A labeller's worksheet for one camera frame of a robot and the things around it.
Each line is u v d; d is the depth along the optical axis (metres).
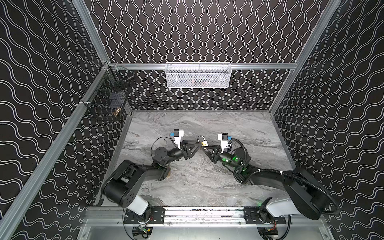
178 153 0.70
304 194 0.44
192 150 0.72
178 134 0.70
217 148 0.71
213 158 0.70
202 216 0.75
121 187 0.45
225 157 0.69
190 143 0.73
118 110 0.82
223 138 0.69
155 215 0.74
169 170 0.70
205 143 0.73
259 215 0.66
